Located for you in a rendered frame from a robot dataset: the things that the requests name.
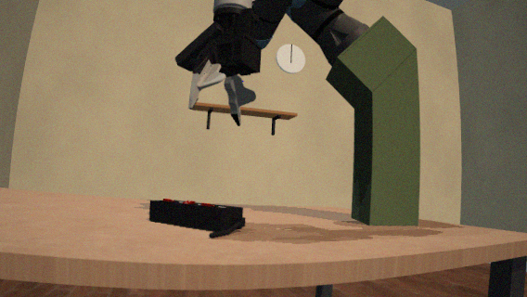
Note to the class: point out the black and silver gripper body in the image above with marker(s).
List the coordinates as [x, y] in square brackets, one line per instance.
[236, 50]

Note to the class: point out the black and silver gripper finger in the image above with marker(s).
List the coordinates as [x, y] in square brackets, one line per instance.
[205, 74]
[238, 95]

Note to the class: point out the black power strip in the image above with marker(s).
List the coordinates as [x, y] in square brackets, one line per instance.
[218, 218]

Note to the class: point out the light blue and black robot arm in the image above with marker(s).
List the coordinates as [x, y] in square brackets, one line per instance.
[322, 20]

